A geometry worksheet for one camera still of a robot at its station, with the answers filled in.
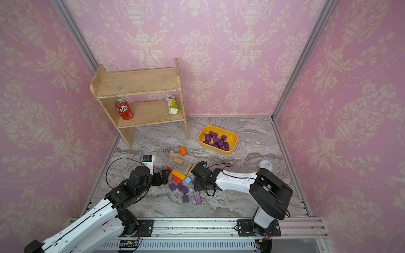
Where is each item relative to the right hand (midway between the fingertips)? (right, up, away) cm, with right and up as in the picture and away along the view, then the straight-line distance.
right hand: (198, 185), depth 86 cm
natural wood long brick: (-6, +8, +6) cm, 12 cm away
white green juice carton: (-15, +45, +5) cm, 48 cm away
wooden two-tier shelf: (-47, +54, +26) cm, 76 cm away
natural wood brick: (-17, +15, +14) cm, 26 cm away
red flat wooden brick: (-13, +2, +3) cm, 13 cm away
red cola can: (-39, +42, -3) cm, 57 cm away
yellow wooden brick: (-11, +5, +4) cm, 13 cm away
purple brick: (+10, +28, +23) cm, 37 cm away
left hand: (-17, +9, -6) cm, 20 cm away
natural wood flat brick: (-13, +11, +11) cm, 20 cm away
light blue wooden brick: (-6, +2, +1) cm, 6 cm away
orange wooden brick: (-10, +17, +14) cm, 24 cm away
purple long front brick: (0, -5, -3) cm, 6 cm away
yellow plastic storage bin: (+12, +24, +20) cm, 34 cm away
